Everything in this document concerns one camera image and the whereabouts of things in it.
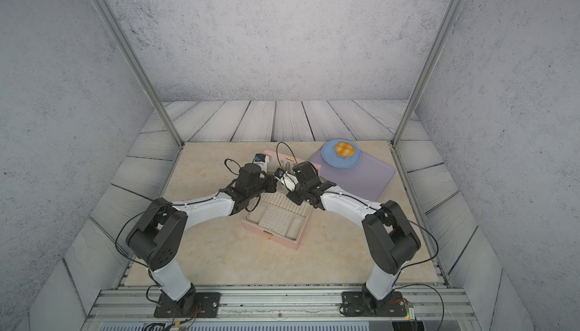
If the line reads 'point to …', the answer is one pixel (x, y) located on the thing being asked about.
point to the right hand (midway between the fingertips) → (291, 185)
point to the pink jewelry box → (274, 214)
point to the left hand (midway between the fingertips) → (283, 177)
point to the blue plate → (331, 156)
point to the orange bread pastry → (344, 149)
